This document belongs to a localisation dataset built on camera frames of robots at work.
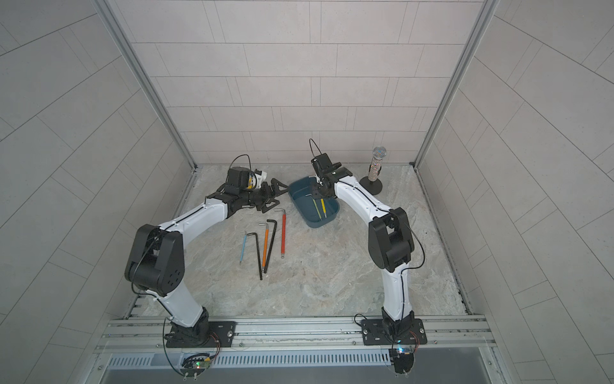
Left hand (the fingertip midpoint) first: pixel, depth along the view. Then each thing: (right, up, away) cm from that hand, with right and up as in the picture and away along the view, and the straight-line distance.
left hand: (288, 192), depth 87 cm
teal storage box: (+10, -9, +13) cm, 19 cm away
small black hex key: (-11, -22, +2) cm, 25 cm away
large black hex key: (-7, -19, +4) cm, 21 cm away
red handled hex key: (-3, -16, +7) cm, 17 cm away
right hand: (+11, +1, +7) cm, 14 cm away
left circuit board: (-23, -47, -21) cm, 56 cm away
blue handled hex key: (-17, -21, +3) cm, 27 cm away
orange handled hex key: (-9, -20, +3) cm, 22 cm away
